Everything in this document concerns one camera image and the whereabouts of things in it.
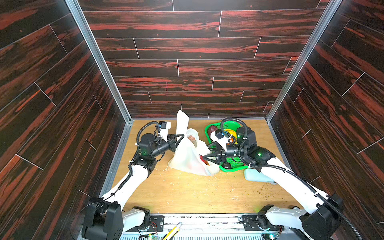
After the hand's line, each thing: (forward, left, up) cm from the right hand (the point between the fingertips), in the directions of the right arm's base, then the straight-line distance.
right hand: (205, 149), depth 69 cm
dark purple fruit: (+5, -15, -24) cm, 28 cm away
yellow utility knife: (-31, +15, -27) cm, 43 cm away
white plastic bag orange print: (+4, +9, -14) cm, 17 cm away
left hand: (+8, +10, 0) cm, 13 cm away
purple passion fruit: (+28, -6, -16) cm, 33 cm away
